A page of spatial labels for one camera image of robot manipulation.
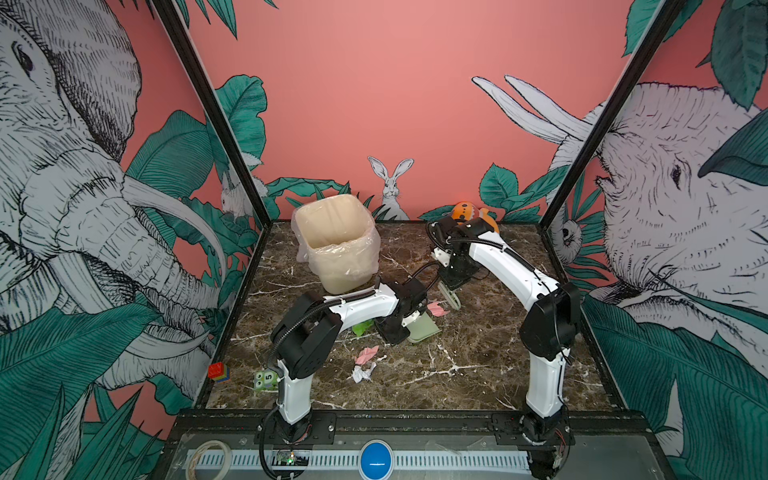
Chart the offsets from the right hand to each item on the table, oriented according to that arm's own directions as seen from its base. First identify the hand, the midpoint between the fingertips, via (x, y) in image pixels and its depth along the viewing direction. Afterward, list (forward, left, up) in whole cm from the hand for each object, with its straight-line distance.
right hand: (450, 280), depth 86 cm
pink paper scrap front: (-17, +25, -14) cm, 33 cm away
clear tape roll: (-40, +63, -12) cm, 76 cm away
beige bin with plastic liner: (+22, +37, -4) cm, 43 cm away
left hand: (-12, +17, -11) cm, 24 cm away
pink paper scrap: (-2, +3, -14) cm, 15 cm away
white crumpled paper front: (-23, +26, -13) cm, 37 cm away
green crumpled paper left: (-9, +27, -13) cm, 31 cm away
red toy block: (-24, +63, -8) cm, 67 cm away
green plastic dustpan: (-8, +8, -15) cm, 19 cm away
